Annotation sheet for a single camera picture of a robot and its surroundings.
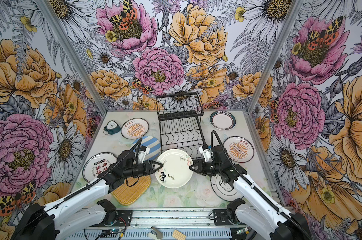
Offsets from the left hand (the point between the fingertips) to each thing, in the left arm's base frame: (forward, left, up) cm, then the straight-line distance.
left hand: (160, 170), depth 79 cm
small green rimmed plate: (+44, -42, -11) cm, 62 cm away
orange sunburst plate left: (+38, +23, -12) cm, 46 cm away
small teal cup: (+35, +37, -7) cm, 51 cm away
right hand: (-3, -16, +3) cm, 16 cm away
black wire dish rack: (+41, -10, -8) cm, 43 cm away
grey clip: (-26, +1, -9) cm, 27 cm away
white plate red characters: (+9, +41, -11) cm, 43 cm away
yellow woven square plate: (-6, +16, -11) cm, 20 cm away
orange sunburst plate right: (+18, -49, -10) cm, 53 cm away
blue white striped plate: (+23, +8, -11) cm, 27 cm away
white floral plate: (-2, -8, +2) cm, 9 cm away
